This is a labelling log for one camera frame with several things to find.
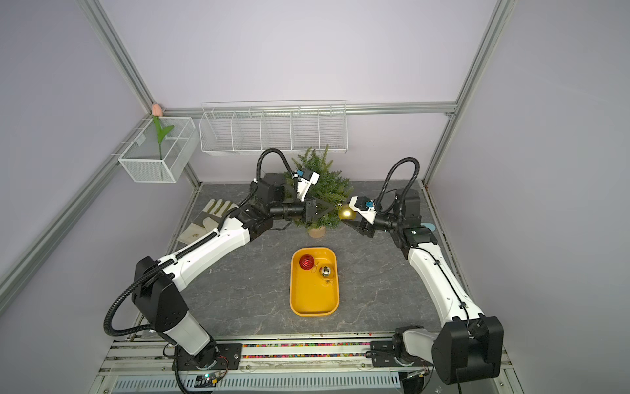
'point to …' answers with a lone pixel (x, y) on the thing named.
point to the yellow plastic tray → (312, 295)
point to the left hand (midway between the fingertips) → (334, 209)
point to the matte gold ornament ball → (345, 213)
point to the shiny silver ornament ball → (326, 271)
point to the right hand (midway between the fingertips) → (348, 207)
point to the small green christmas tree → (332, 186)
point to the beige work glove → (209, 220)
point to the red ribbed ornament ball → (306, 262)
